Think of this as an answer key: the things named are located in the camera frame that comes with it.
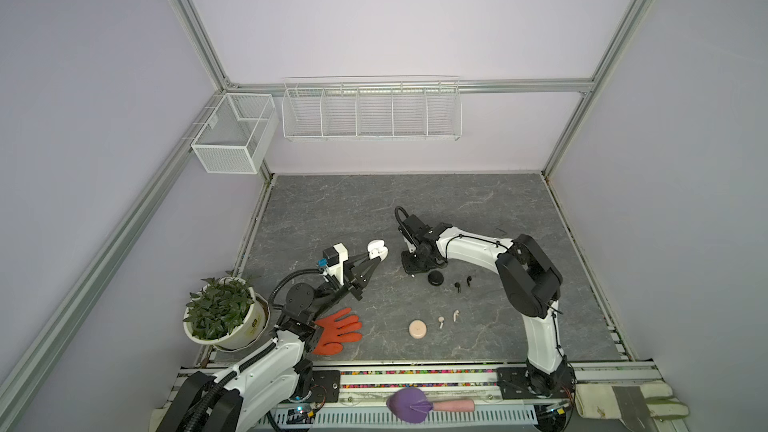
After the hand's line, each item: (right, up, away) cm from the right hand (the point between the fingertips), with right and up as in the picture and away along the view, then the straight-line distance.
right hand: (409, 271), depth 94 cm
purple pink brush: (0, -26, -25) cm, 36 cm away
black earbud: (+15, -4, -3) cm, 15 cm away
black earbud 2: (+18, -2, -3) cm, 19 cm away
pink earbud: (+9, -12, -10) cm, 18 cm away
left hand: (-9, +8, -22) cm, 25 cm away
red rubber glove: (-21, -14, -12) cm, 27 cm away
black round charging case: (+8, -2, -2) cm, 8 cm away
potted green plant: (-44, -4, -25) cm, 51 cm away
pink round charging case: (+2, -13, -13) cm, 18 cm away
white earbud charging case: (-9, +11, -23) cm, 27 cm away
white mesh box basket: (-58, +45, +7) cm, 74 cm away
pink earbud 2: (+13, -10, -9) cm, 19 cm away
